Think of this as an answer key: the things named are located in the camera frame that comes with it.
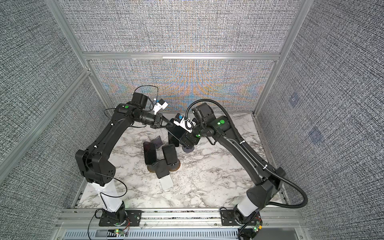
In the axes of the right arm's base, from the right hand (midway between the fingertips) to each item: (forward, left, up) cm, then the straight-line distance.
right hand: (187, 131), depth 74 cm
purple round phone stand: (+7, +1, -28) cm, 28 cm away
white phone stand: (-15, +13, -28) cm, 34 cm away
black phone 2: (-4, +21, -14) cm, 25 cm away
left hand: (+3, +8, +1) cm, 9 cm away
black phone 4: (-5, +18, -31) cm, 36 cm away
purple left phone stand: (+11, +21, -25) cm, 34 cm away
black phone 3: (-4, +10, -13) cm, 17 cm away
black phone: (0, +5, +1) cm, 5 cm away
